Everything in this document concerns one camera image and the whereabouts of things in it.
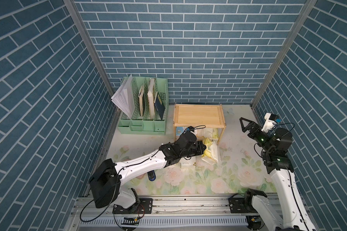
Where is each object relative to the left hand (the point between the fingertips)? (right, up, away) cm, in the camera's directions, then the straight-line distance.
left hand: (211, 149), depth 73 cm
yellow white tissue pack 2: (+7, +6, +23) cm, 25 cm away
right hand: (+17, +14, -1) cm, 22 cm away
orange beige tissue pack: (-3, +6, +23) cm, 24 cm away
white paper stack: (-52, +28, +18) cm, 62 cm away
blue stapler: (-32, -17, +9) cm, 38 cm away
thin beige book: (-43, +31, +25) cm, 59 cm away
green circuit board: (-41, -36, -1) cm, 55 cm away
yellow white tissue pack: (0, -3, +2) cm, 4 cm away
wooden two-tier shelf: (+3, +17, +15) cm, 23 cm away
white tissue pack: (-12, -10, +12) cm, 19 cm away
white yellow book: (-35, +31, +19) cm, 51 cm away
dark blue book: (-32, +26, +36) cm, 54 cm away
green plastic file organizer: (-42, +11, +29) cm, 52 cm away
